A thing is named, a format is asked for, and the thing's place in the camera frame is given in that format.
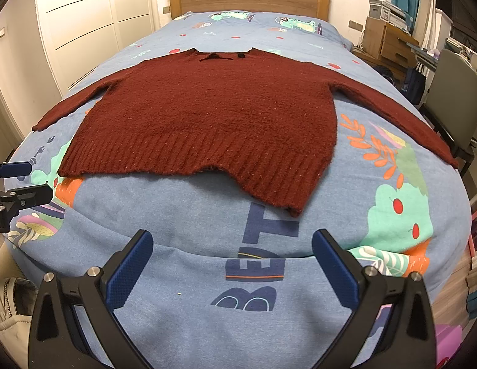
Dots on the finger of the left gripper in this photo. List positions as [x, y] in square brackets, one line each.
[12, 202]
[14, 169]

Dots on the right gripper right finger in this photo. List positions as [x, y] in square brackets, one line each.
[408, 337]

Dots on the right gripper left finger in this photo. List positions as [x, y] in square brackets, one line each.
[56, 338]

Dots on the dark red knit sweater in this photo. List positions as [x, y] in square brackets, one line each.
[267, 121]

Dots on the pink object on floor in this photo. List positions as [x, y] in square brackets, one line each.
[448, 339]

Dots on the beige cloth on floor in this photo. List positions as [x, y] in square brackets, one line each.
[17, 300]

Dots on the white wardrobe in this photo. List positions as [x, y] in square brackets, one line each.
[47, 47]

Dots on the grey-green desk chair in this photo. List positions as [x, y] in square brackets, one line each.
[451, 105]

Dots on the dark blue bag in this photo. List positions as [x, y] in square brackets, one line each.
[413, 86]

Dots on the wooden nightstand drawers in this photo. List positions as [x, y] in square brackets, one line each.
[383, 44]

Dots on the white printer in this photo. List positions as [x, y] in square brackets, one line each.
[386, 11]

